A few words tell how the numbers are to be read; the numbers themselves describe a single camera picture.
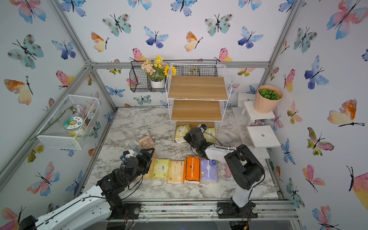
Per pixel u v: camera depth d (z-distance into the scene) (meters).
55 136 0.60
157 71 0.85
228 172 0.86
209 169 0.83
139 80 1.01
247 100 1.05
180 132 0.96
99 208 0.60
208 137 0.84
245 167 0.48
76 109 0.75
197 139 0.71
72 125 0.65
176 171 0.83
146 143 1.01
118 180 0.58
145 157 0.69
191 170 0.80
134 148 0.97
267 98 0.78
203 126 0.85
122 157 0.71
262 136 0.85
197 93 0.72
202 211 0.75
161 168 0.84
